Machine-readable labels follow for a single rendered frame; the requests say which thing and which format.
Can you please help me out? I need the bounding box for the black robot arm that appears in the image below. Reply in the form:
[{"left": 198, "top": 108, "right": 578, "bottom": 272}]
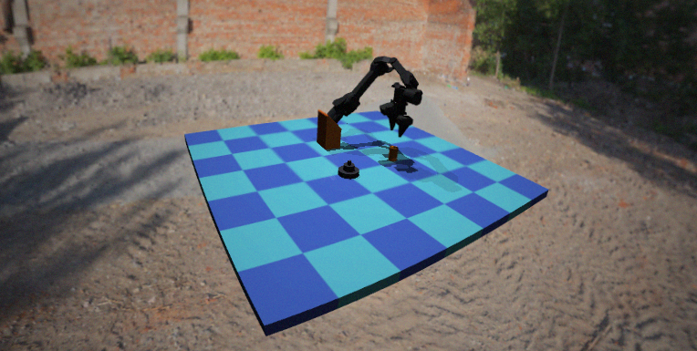
[{"left": 327, "top": 57, "right": 423, "bottom": 123}]

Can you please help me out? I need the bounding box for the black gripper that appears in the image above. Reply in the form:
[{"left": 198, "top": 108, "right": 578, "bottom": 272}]
[{"left": 387, "top": 99, "right": 413, "bottom": 138}]

